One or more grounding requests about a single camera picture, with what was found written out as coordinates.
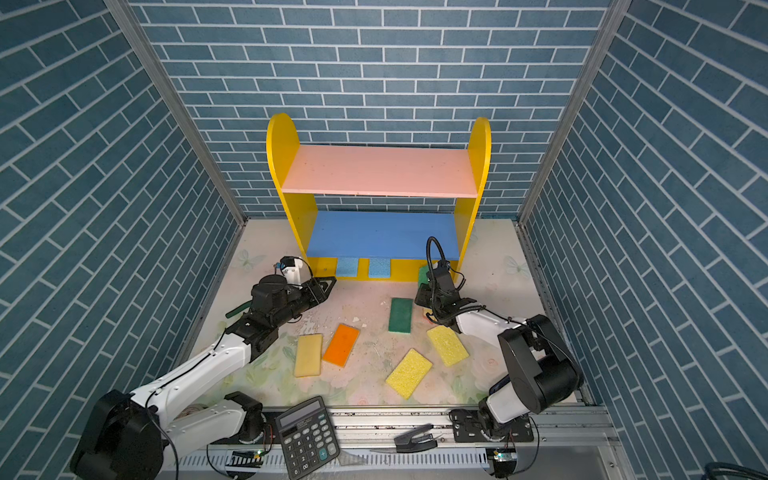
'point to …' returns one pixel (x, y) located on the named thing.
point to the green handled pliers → (238, 309)
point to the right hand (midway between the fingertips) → (418, 286)
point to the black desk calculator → (308, 438)
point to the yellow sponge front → (407, 376)
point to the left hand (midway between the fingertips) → (334, 281)
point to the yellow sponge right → (449, 347)
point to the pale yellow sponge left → (308, 361)
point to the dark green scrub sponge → (401, 315)
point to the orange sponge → (341, 345)
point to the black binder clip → (412, 442)
